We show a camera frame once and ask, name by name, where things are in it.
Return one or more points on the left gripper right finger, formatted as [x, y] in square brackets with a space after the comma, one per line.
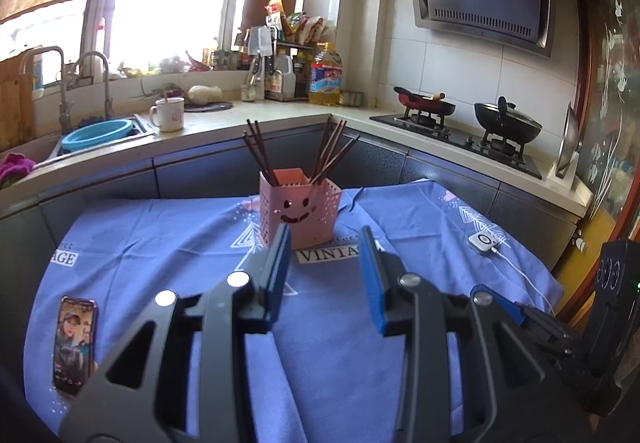
[469, 373]

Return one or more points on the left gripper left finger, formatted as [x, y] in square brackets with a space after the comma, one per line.
[179, 373]

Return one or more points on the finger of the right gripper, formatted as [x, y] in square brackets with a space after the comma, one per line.
[483, 295]

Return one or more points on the chrome kitchen faucet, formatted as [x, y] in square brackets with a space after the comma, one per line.
[65, 106]

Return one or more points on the small white square device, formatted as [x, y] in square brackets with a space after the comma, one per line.
[483, 242]

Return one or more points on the smartphone with lit screen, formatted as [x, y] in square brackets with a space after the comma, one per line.
[73, 351]

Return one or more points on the steel pot lid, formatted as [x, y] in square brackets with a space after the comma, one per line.
[570, 145]

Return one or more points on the black gas stove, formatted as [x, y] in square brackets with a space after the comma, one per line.
[500, 149]

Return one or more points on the blue patterned tablecloth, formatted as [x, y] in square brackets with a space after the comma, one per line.
[324, 374]

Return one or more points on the black wok with lid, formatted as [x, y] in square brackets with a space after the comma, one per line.
[504, 120]

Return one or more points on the red frying pan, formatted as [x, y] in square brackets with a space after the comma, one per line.
[423, 104]

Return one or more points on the pink perforated utensil holder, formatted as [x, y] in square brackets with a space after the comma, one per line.
[309, 210]

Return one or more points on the dark brown chopstick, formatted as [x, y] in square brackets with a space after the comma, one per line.
[328, 167]
[334, 137]
[273, 180]
[250, 133]
[322, 146]
[257, 157]

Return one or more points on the magenta cloth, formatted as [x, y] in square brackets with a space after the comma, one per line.
[14, 167]

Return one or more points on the blue plastic basin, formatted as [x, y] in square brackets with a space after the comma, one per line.
[96, 134]

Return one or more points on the white floral mug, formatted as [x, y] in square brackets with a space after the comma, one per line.
[167, 114]

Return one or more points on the wooden cutting board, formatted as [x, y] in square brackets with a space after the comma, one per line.
[16, 109]

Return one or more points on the yellow cooking oil bottle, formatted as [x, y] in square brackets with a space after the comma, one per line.
[326, 73]

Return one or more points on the dark condiment rack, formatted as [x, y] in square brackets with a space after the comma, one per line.
[301, 56]

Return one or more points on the white jug bottle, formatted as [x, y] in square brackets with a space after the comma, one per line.
[284, 79]

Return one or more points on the snack packets on rack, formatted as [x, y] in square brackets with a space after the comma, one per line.
[298, 27]

